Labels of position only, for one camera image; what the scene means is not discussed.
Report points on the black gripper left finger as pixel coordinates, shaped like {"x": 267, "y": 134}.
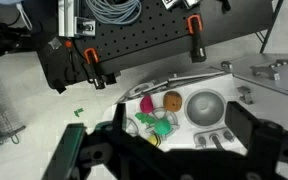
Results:
{"x": 119, "y": 118}

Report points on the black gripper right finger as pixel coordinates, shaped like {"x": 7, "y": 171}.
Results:
{"x": 242, "y": 121}

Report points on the grey spoked stove burner plate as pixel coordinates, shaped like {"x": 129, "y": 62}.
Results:
{"x": 174, "y": 117}
{"x": 133, "y": 129}

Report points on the grey stove knob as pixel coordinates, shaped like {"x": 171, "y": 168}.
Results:
{"x": 215, "y": 140}
{"x": 229, "y": 135}
{"x": 200, "y": 141}

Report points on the pink plush toy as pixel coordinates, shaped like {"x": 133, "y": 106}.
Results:
{"x": 146, "y": 105}

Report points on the silver toy faucet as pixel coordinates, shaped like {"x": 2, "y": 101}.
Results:
{"x": 144, "y": 88}

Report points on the silver toy sink bowl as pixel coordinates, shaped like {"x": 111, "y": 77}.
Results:
{"x": 204, "y": 108}

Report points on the yellow plush toy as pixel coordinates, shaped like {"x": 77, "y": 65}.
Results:
{"x": 154, "y": 140}

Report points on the green plush toy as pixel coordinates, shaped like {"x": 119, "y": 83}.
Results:
{"x": 162, "y": 126}

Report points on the white toy kitchen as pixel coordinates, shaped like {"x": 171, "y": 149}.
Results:
{"x": 184, "y": 140}

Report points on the small green block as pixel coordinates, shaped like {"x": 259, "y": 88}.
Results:
{"x": 78, "y": 112}

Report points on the orange and black bar clamp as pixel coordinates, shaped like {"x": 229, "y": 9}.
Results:
{"x": 197, "y": 43}
{"x": 91, "y": 56}

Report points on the black perforated work table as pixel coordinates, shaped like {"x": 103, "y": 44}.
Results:
{"x": 144, "y": 33}

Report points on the black metal stand leg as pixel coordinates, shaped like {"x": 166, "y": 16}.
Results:
{"x": 270, "y": 25}

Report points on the aluminium extrusion bar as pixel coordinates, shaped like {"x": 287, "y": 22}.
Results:
{"x": 170, "y": 3}

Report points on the aluminium extrusion with bracket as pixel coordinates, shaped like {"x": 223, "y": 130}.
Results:
{"x": 66, "y": 18}

